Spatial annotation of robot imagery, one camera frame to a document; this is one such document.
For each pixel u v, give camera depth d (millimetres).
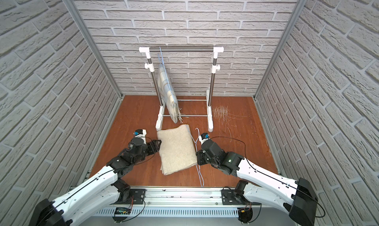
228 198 729
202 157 666
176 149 862
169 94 833
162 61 945
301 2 711
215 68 803
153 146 719
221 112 1100
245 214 695
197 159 805
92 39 871
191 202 737
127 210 707
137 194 750
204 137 684
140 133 730
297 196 406
